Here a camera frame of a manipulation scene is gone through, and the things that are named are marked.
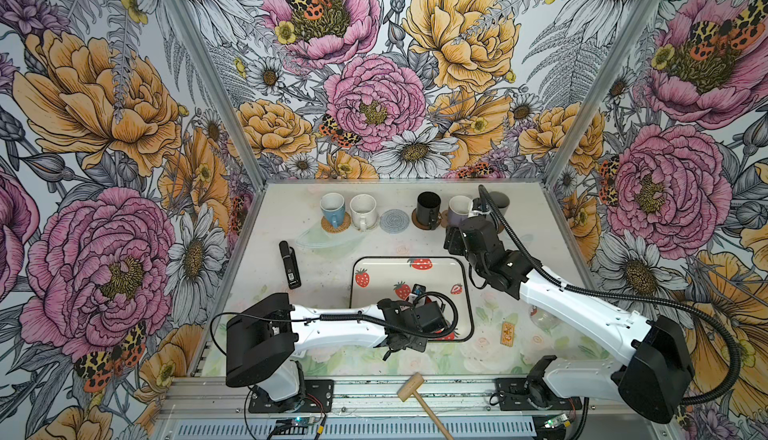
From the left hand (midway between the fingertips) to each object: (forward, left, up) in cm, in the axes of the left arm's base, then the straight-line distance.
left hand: (410, 338), depth 80 cm
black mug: (+40, -8, +5) cm, 41 cm away
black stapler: (+23, +36, -2) cm, 43 cm away
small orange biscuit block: (+1, -27, -2) cm, 27 cm away
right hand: (+21, -13, +16) cm, 30 cm away
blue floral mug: (+40, +24, +6) cm, 47 cm away
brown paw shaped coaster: (+42, -15, -2) cm, 44 cm away
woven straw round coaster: (+38, +23, -3) cm, 44 cm away
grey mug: (+41, -32, +7) cm, 53 cm away
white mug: (+44, +14, +1) cm, 46 cm away
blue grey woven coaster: (+41, +3, -3) cm, 42 cm away
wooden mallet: (-11, +1, -2) cm, 12 cm away
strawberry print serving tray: (+19, +10, -3) cm, 22 cm away
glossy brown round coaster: (+40, -5, -3) cm, 41 cm away
